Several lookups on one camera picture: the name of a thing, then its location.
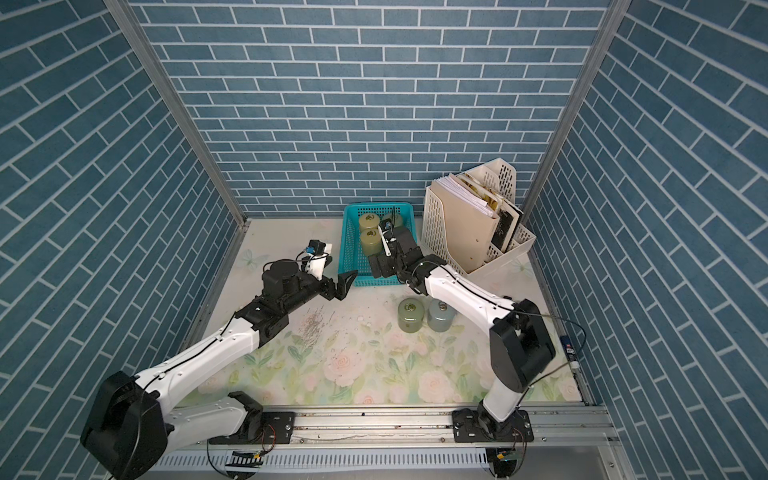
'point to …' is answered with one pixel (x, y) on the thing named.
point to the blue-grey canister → (441, 316)
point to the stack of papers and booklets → (481, 196)
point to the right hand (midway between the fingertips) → (389, 254)
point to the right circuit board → (507, 457)
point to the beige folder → (469, 230)
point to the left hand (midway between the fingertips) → (351, 267)
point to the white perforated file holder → (501, 174)
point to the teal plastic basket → (353, 264)
